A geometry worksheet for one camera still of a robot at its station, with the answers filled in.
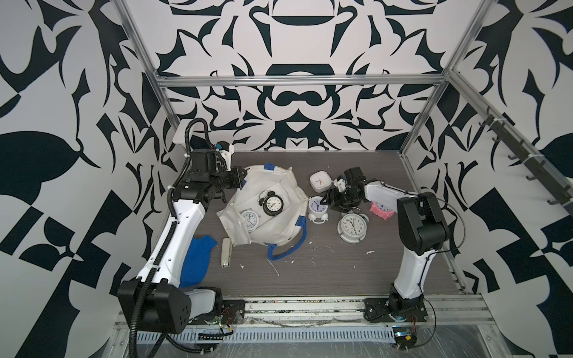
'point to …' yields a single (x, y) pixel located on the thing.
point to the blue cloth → (197, 260)
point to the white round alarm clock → (352, 227)
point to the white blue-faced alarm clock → (317, 212)
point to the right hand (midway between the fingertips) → (326, 200)
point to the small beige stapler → (226, 249)
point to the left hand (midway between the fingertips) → (242, 168)
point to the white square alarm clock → (321, 181)
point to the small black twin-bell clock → (272, 203)
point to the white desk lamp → (180, 135)
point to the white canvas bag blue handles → (271, 230)
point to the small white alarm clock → (251, 219)
